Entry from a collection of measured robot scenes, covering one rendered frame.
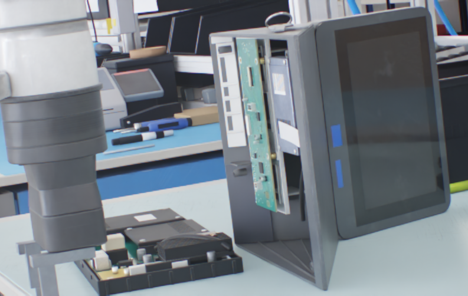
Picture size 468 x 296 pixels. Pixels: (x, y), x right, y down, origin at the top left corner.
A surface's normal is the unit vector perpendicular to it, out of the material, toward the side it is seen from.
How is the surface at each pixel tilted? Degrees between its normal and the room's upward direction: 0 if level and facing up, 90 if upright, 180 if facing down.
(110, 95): 40
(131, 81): 32
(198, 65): 90
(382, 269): 0
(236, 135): 90
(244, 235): 90
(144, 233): 0
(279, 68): 90
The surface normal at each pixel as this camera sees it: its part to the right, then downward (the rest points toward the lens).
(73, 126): 0.48, 0.05
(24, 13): -0.19, 0.15
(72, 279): -0.12, -0.99
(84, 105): 0.69, 0.00
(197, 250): 0.23, 0.09
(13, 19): -0.40, 0.16
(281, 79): -0.95, 0.15
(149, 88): 0.08, -0.80
